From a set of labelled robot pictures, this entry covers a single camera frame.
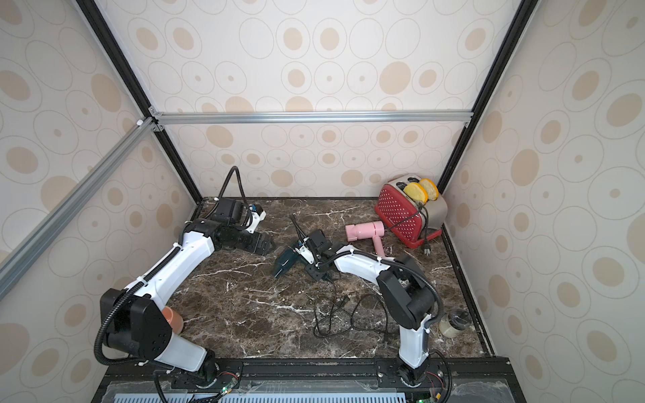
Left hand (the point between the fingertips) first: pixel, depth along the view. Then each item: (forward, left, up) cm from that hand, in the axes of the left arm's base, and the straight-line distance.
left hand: (269, 240), depth 83 cm
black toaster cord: (+7, -59, -15) cm, 61 cm away
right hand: (-4, -14, -14) cm, 20 cm away
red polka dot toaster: (+13, -50, -4) cm, 52 cm away
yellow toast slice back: (+22, -58, +3) cm, 62 cm away
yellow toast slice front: (+21, -53, +3) cm, 57 cm away
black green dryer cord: (-18, -21, -17) cm, 33 cm away
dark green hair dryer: (-1, -3, -12) cm, 12 cm away
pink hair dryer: (+19, -38, -18) cm, 46 cm away
